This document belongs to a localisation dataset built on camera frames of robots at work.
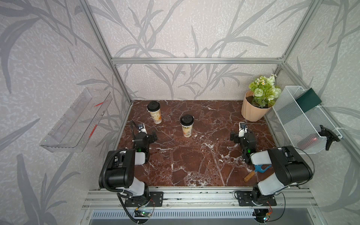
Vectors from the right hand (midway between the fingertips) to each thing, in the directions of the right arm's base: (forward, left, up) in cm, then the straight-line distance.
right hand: (239, 128), depth 94 cm
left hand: (-1, +63, 0) cm, 63 cm away
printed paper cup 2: (-2, +36, +2) cm, 36 cm away
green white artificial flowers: (+13, -14, +20) cm, 28 cm away
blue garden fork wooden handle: (-24, -7, -7) cm, 26 cm away
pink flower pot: (+12, -10, +4) cm, 16 cm away
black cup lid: (0, +35, +10) cm, 37 cm away
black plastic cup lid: (+12, +58, +10) cm, 60 cm away
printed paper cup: (+9, +57, +3) cm, 58 cm away
